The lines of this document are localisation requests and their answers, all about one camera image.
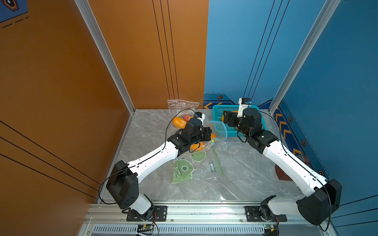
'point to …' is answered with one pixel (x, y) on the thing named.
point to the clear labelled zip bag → (209, 163)
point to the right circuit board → (268, 226)
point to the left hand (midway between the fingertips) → (213, 129)
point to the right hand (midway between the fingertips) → (230, 111)
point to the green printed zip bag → (182, 169)
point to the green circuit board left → (146, 226)
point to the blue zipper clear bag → (218, 130)
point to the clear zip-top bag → (181, 111)
